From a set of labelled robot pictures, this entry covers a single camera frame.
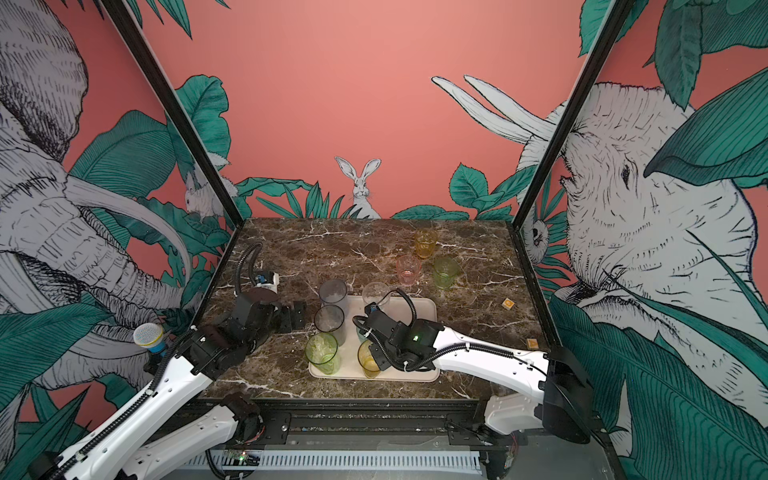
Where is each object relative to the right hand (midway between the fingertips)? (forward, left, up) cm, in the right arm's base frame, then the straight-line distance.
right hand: (376, 347), depth 76 cm
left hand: (+8, +22, +8) cm, 25 cm away
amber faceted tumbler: (+46, -16, -11) cm, 50 cm away
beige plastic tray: (+2, -6, +17) cm, 18 cm away
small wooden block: (+20, -42, -13) cm, 49 cm away
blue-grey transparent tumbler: (+20, +15, -5) cm, 25 cm away
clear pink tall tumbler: (+15, 0, +2) cm, 15 cm away
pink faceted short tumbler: (+33, -10, -11) cm, 36 cm away
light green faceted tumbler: (+2, +15, -7) cm, 17 cm away
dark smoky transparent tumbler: (+10, +14, -3) cm, 17 cm away
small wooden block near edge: (+6, -46, -12) cm, 48 cm away
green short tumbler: (+32, -23, -11) cm, 41 cm away
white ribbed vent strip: (-23, +5, -12) cm, 27 cm away
